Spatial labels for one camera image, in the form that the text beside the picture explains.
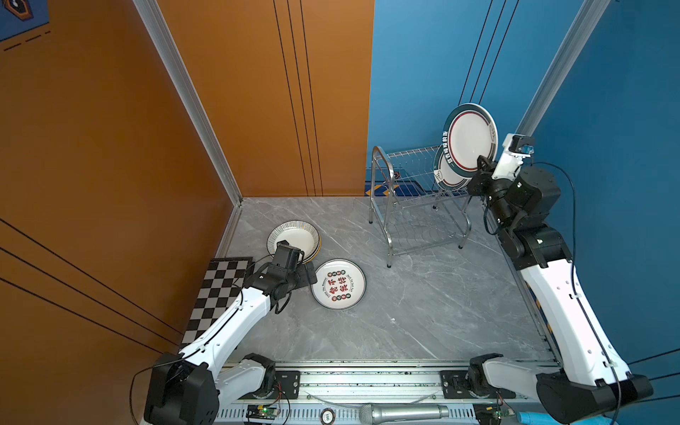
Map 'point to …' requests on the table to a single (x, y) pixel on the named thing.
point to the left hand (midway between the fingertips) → (304, 269)
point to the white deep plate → (299, 234)
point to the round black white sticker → (328, 416)
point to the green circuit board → (261, 412)
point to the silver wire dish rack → (414, 211)
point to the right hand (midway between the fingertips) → (483, 156)
